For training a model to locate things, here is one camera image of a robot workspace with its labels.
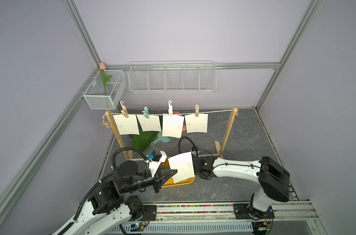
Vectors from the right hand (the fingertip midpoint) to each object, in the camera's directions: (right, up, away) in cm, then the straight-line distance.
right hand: (189, 166), depth 85 cm
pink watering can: (-3, +24, -20) cm, 32 cm away
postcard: (-29, +25, -20) cm, 43 cm away
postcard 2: (-18, +25, -20) cm, 37 cm away
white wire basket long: (-12, +58, +15) cm, 61 cm away
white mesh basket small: (-52, +41, -6) cm, 67 cm away
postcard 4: (+2, +25, -19) cm, 32 cm away
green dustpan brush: (-20, +15, +17) cm, 30 cm away
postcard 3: (-8, +24, -20) cm, 33 cm away
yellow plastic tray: (-9, +3, -28) cm, 30 cm away
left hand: (-7, +6, -27) cm, 28 cm away
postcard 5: (-4, +10, -29) cm, 31 cm away
